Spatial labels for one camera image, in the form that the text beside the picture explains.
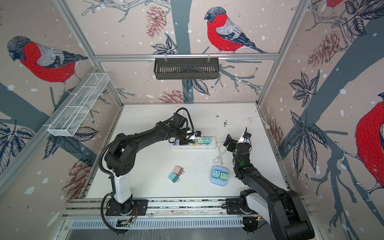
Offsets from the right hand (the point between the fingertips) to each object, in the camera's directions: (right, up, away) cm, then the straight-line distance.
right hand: (234, 138), depth 86 cm
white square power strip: (-39, +19, +28) cm, 52 cm away
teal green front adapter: (-35, -21, -4) cm, 41 cm away
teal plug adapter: (-15, -2, +6) cm, 17 cm away
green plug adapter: (-20, -2, +6) cm, 21 cm away
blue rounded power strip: (-10, -23, -6) cm, 26 cm away
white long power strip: (-22, -6, +7) cm, 24 cm away
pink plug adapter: (-33, -18, -2) cm, 37 cm away
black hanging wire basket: (-30, +48, +20) cm, 60 cm away
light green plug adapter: (-8, -19, -9) cm, 22 cm away
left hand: (-24, 0, +4) cm, 24 cm away
